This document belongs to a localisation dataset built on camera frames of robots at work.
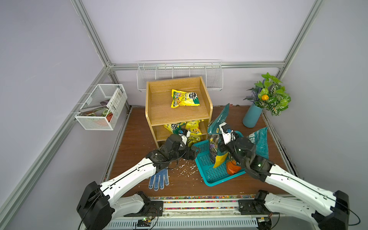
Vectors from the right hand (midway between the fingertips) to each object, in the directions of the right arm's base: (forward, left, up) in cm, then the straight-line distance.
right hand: (219, 129), depth 71 cm
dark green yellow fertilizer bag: (-10, +1, -10) cm, 14 cm away
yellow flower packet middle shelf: (+8, +13, -9) cm, 17 cm away
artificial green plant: (+20, -31, +5) cm, 37 cm away
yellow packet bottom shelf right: (+9, +13, -24) cm, 28 cm away
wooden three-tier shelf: (+9, +31, +3) cm, 33 cm away
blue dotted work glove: (-16, +34, -28) cm, 47 cm away
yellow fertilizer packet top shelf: (+15, +17, +7) cm, 24 cm away
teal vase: (+22, -29, -19) cm, 41 cm away
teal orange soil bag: (-5, -21, -3) cm, 21 cm away
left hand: (-5, +13, -11) cm, 18 cm away
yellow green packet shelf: (+7, +23, -7) cm, 25 cm away
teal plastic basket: (-14, +1, -29) cm, 32 cm away
